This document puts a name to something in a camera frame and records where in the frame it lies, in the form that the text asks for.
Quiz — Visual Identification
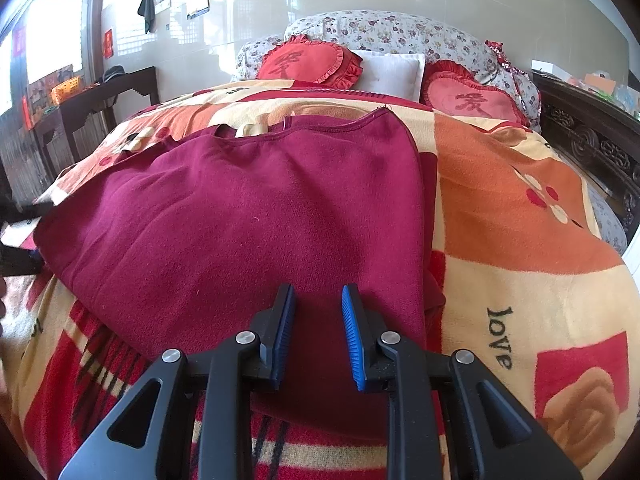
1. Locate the floral cushion with red ruffle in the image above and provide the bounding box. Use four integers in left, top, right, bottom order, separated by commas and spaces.
485, 40, 542, 133

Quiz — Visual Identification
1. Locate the dark hanging cloth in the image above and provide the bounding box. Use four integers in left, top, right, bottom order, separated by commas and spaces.
137, 0, 157, 35

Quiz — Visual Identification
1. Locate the small floral pillow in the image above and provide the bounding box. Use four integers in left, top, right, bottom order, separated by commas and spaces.
231, 35, 286, 82

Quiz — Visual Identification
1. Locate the colourful clutter pile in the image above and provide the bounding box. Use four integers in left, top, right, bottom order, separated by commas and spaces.
565, 72, 640, 113

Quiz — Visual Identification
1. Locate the window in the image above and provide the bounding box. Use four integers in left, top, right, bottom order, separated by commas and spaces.
0, 0, 98, 116

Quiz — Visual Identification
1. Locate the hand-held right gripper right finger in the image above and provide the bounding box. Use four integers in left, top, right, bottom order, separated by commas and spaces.
341, 284, 583, 480

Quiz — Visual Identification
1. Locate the large floral pillow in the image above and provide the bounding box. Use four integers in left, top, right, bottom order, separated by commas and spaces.
284, 9, 501, 86

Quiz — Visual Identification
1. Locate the white pillow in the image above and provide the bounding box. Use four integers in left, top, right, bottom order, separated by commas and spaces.
356, 50, 427, 102

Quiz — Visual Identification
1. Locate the red heart cushion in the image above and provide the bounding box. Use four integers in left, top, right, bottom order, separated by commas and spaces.
420, 60, 531, 128
257, 35, 365, 85

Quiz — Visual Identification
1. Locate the dark red sweater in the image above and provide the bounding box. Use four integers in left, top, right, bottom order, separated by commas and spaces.
32, 106, 447, 418

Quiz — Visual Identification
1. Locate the orange plastic basket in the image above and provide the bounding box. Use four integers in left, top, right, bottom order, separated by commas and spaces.
50, 76, 83, 106

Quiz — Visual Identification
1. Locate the dark wooden desk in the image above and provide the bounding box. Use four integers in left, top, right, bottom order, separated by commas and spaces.
30, 66, 161, 176

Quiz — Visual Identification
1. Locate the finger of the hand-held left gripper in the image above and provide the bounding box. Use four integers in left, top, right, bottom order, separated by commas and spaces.
0, 200, 53, 224
0, 242, 47, 277

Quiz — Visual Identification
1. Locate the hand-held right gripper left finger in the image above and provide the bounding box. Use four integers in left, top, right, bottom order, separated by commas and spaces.
59, 283, 298, 480

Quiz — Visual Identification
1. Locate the printed fleece blanket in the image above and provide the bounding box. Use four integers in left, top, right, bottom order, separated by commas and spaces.
10, 80, 640, 480

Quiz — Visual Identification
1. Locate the floral bedsheet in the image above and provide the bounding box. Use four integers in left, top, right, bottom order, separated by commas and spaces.
582, 180, 632, 253

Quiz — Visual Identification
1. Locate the dark slatted wooden cabinet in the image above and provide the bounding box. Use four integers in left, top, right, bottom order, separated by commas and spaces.
0, 110, 56, 201

